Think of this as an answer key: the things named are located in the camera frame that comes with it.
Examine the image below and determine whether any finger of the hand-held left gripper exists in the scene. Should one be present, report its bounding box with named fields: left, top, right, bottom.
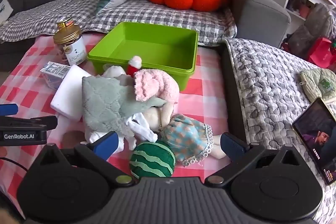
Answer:
left=0, top=103, right=19, bottom=117
left=0, top=115, right=58, bottom=131

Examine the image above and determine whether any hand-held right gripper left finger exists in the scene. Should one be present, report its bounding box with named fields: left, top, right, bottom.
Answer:
left=33, top=131, right=138, bottom=187

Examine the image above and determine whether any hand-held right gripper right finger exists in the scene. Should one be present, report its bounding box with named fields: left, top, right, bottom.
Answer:
left=205, top=132, right=306, bottom=186

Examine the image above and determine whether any white cloth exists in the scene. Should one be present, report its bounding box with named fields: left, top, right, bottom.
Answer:
left=84, top=112, right=158, bottom=154

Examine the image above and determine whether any grey-green towel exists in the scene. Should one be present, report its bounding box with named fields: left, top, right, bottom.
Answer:
left=81, top=75, right=169, bottom=136

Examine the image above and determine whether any watermelon plush ball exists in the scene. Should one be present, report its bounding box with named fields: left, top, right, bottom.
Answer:
left=129, top=140, right=176, bottom=179

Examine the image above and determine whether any cream plush rabbit doll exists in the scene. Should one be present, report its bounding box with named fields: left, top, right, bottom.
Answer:
left=101, top=65, right=175, bottom=136

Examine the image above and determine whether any pink fluffy cloth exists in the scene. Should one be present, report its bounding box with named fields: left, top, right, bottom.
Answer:
left=132, top=69, right=180, bottom=104

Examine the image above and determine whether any red plush toy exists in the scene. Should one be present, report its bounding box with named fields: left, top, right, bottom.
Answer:
left=126, top=55, right=143, bottom=76

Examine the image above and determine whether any green plastic bin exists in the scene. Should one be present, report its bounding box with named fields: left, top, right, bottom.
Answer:
left=87, top=22, right=199, bottom=91

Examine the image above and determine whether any small milk carton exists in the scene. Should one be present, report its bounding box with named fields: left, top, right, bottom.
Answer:
left=40, top=61, right=73, bottom=91

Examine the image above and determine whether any pink checkered tablecloth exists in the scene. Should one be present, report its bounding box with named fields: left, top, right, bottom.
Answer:
left=0, top=32, right=232, bottom=204

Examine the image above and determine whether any grey quilted blanket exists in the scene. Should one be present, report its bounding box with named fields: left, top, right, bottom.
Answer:
left=223, top=38, right=336, bottom=224

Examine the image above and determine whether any gold lid glass jar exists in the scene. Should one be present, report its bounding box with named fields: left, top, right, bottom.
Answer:
left=53, top=24, right=87, bottom=66

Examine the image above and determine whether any smartphone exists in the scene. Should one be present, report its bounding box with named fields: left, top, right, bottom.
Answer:
left=292, top=97, right=336, bottom=186

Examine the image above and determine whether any drink can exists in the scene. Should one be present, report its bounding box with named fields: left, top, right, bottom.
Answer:
left=57, top=15, right=73, bottom=30

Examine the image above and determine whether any green quilted pouch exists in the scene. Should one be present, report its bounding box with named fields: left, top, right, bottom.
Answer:
left=300, top=68, right=336, bottom=105

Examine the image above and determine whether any red bag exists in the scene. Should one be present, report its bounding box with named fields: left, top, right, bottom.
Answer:
left=307, top=37, right=336, bottom=68

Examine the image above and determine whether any grey checkered quilt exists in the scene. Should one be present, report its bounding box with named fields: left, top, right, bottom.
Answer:
left=0, top=0, right=238, bottom=46

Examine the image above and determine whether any grey backpack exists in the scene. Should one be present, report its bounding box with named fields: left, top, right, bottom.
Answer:
left=287, top=3, right=335, bottom=57

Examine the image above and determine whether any black cable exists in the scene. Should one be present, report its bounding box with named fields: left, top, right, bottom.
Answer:
left=0, top=157, right=29, bottom=172

